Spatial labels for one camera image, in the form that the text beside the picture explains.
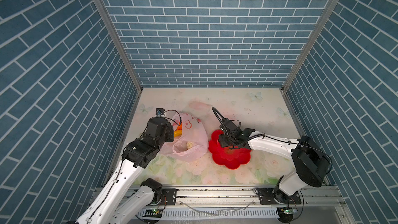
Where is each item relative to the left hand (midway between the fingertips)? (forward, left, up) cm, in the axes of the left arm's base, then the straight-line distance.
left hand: (169, 126), depth 73 cm
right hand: (+2, -26, -17) cm, 31 cm away
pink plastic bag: (+6, -11, -14) cm, 19 cm away
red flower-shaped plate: (-7, -33, -23) cm, 41 cm away
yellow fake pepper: (+8, -2, -17) cm, 19 cm away
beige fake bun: (-1, -8, -18) cm, 20 cm away
